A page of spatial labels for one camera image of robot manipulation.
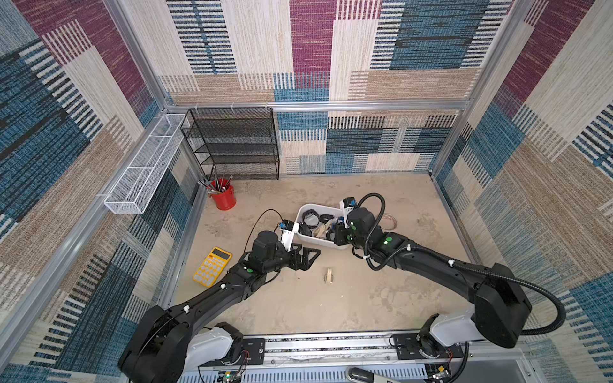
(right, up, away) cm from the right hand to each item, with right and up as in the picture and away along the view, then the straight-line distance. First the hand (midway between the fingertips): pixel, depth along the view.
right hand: (337, 229), depth 84 cm
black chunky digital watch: (-12, -1, +10) cm, 15 cm away
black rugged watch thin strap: (-9, +2, +20) cm, 22 cm away
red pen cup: (-47, +10, +24) cm, 54 cm away
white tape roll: (+24, 0, +18) cm, 30 cm away
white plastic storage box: (-2, -5, +12) cm, 14 cm away
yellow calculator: (-45, -15, +5) cm, 48 cm away
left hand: (-9, -6, -4) cm, 12 cm away
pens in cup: (-49, +15, +20) cm, 55 cm away
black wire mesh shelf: (-41, +36, +24) cm, 60 cm away
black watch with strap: (-3, +3, +15) cm, 16 cm away
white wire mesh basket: (-61, +12, -14) cm, 64 cm away
